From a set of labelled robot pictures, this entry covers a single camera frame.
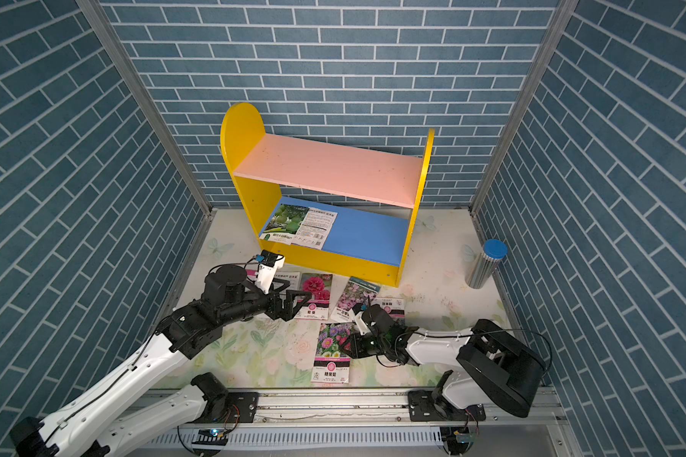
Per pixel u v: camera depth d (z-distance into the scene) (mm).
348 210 1006
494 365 469
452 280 992
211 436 722
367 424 726
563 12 705
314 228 961
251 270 609
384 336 668
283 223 966
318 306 930
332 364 805
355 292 959
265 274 618
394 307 935
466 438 700
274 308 605
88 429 399
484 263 866
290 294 607
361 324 777
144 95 850
